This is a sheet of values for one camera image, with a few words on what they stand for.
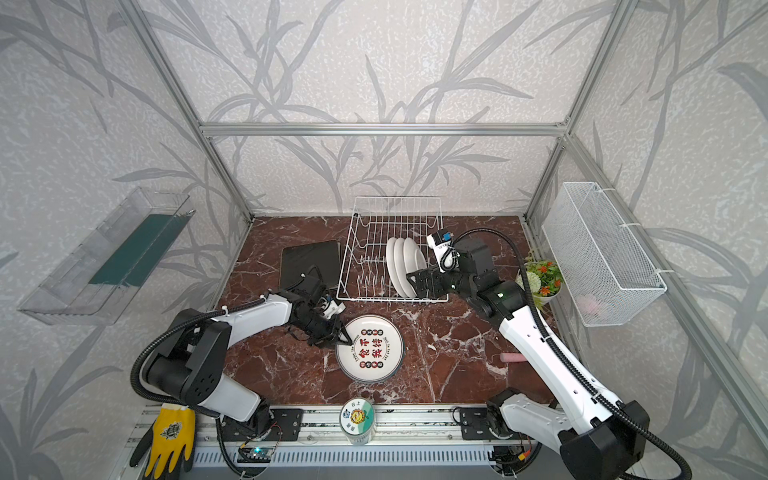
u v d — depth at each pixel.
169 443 0.69
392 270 0.85
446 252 0.63
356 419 0.68
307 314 0.71
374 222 1.16
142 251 0.63
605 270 0.62
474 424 0.73
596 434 0.37
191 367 0.44
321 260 1.08
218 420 0.71
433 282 0.63
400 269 0.85
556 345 0.44
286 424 0.74
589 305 0.73
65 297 0.59
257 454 0.71
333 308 0.84
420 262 0.99
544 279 0.84
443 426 0.75
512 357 0.83
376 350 0.85
